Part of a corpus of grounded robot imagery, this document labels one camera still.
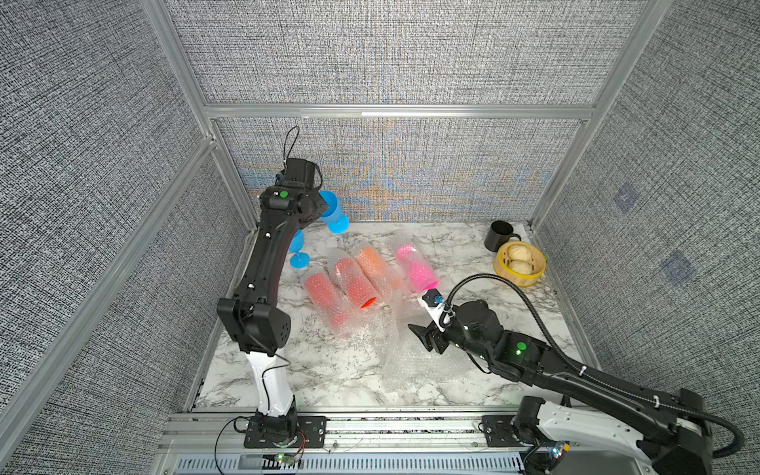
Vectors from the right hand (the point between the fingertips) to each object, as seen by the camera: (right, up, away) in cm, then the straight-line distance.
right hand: (419, 309), depth 72 cm
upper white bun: (+39, +14, +31) cm, 52 cm away
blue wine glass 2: (-24, +24, +25) cm, 42 cm away
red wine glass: (-17, +3, +20) cm, 26 cm away
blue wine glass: (-39, +11, +35) cm, 53 cm away
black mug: (+33, +21, +33) cm, 52 cm away
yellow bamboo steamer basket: (+32, +8, +28) cm, 44 cm away
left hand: (-26, +28, +11) cm, 39 cm away
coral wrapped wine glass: (-25, -1, +18) cm, 31 cm away
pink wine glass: (+4, +7, +23) cm, 24 cm away
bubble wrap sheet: (-3, -17, +13) cm, 21 cm away
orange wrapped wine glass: (-9, +7, +24) cm, 27 cm away
